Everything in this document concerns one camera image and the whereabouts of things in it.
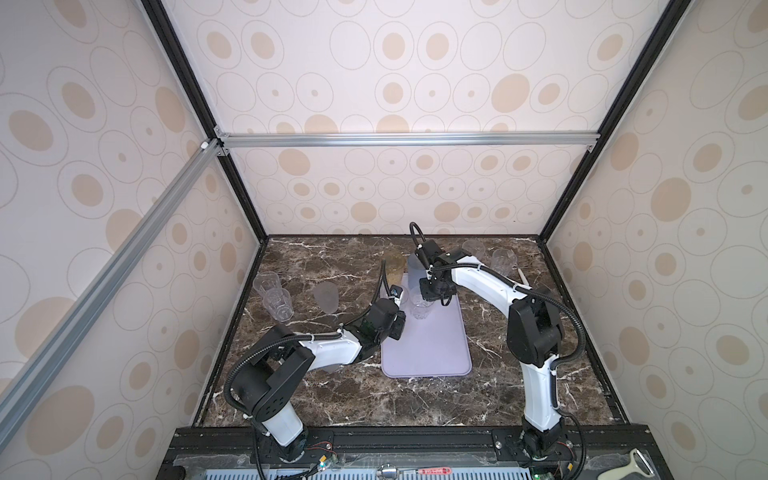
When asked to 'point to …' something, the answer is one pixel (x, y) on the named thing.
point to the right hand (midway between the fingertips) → (432, 294)
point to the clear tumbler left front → (278, 303)
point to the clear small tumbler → (404, 296)
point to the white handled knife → (523, 278)
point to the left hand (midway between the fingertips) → (406, 308)
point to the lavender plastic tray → (436, 346)
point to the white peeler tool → (640, 465)
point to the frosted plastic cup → (326, 295)
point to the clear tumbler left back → (265, 281)
